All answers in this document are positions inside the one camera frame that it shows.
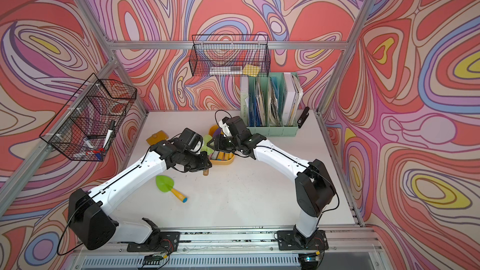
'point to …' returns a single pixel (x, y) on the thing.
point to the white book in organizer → (292, 98)
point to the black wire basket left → (87, 126)
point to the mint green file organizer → (269, 104)
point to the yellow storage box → (220, 162)
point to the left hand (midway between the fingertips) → (212, 166)
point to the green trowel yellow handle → (166, 184)
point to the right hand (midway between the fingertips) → (211, 149)
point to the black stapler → (303, 117)
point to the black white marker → (109, 139)
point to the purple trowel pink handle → (217, 132)
